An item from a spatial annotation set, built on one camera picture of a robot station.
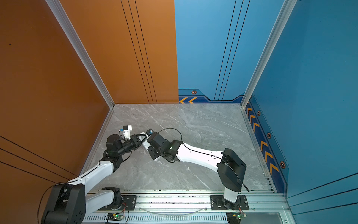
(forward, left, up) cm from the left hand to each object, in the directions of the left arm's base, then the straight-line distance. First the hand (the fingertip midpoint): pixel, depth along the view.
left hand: (148, 135), depth 81 cm
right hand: (-7, -2, -3) cm, 8 cm away
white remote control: (-5, 0, -2) cm, 6 cm away
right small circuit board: (-38, -48, -17) cm, 63 cm away
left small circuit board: (-38, +14, -19) cm, 44 cm away
